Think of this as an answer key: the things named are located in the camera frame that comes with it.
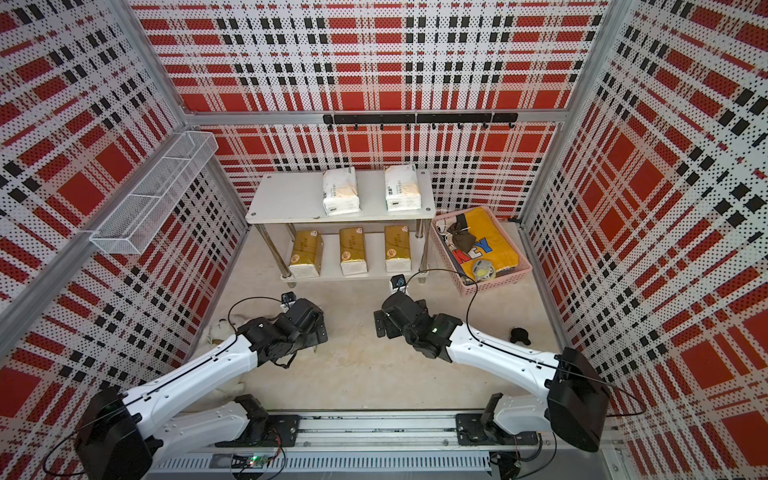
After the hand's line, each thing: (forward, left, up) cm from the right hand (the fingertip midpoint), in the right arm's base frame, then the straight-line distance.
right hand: (397, 311), depth 80 cm
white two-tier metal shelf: (+31, +17, +3) cm, 35 cm away
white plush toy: (-3, +50, -4) cm, 50 cm away
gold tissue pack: (+21, +29, -1) cm, 36 cm away
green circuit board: (-33, +33, -12) cm, 48 cm away
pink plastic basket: (+33, -19, -5) cm, 38 cm away
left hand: (-4, +24, -6) cm, 25 cm away
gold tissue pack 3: (+23, 0, -1) cm, 23 cm away
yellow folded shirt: (+29, -32, -7) cm, 44 cm away
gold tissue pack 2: (+22, +15, -1) cm, 26 cm away
